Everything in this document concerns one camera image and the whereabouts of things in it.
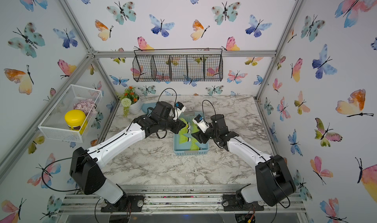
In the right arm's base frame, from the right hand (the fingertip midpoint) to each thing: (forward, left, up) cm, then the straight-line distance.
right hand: (197, 128), depth 84 cm
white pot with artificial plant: (+21, +47, -2) cm, 51 cm away
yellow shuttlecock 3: (-6, +2, -11) cm, 13 cm away
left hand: (-1, +6, +6) cm, 9 cm away
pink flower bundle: (-3, +51, +20) cm, 55 cm away
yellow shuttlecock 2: (+7, +2, -10) cm, 12 cm away
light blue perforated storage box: (-2, +8, -14) cm, 16 cm away
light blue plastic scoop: (+30, +42, -16) cm, 54 cm away
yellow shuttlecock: (-1, +9, -12) cm, 15 cm away
